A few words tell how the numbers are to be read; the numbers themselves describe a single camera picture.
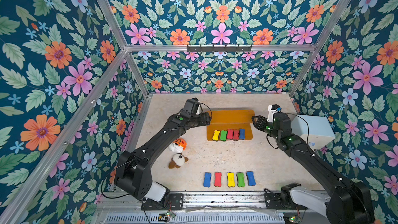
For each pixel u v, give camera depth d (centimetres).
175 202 73
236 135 94
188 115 63
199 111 67
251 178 80
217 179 80
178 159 85
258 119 74
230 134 95
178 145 87
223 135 94
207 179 79
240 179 80
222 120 86
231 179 79
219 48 93
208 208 72
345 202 39
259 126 72
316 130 83
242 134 95
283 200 66
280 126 61
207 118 83
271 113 73
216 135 94
